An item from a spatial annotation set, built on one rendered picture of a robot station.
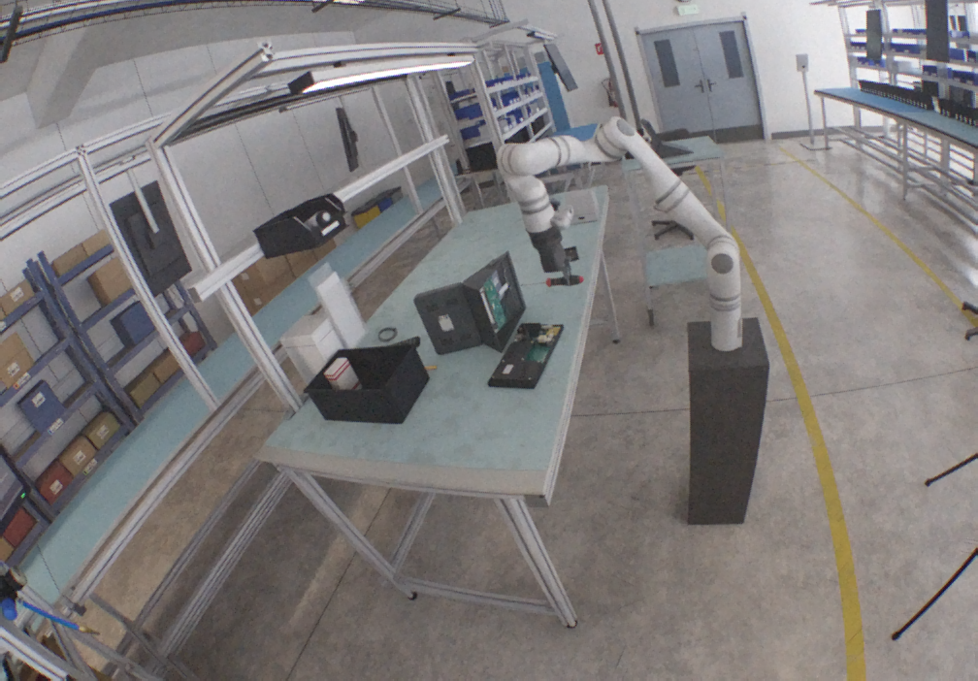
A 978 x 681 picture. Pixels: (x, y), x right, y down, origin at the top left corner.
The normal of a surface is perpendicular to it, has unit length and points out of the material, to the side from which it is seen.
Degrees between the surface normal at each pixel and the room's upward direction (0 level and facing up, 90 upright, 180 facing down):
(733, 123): 90
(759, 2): 90
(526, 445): 0
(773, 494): 0
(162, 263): 97
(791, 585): 0
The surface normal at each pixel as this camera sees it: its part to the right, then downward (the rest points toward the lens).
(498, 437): -0.30, -0.84
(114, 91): 0.91, -0.11
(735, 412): -0.34, 0.55
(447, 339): -0.04, 0.49
